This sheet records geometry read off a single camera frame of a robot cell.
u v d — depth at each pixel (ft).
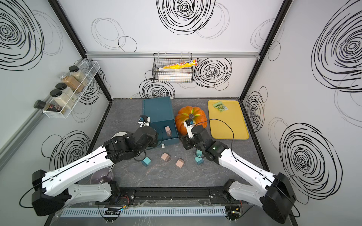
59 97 2.11
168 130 2.60
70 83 2.35
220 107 3.78
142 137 1.61
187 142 2.23
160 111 2.71
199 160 2.77
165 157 2.81
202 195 2.45
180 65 2.87
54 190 1.26
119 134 3.08
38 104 1.93
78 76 2.46
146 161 2.77
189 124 2.19
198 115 3.08
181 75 2.84
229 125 2.18
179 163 2.76
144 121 1.99
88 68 3.04
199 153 2.84
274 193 1.27
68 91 2.24
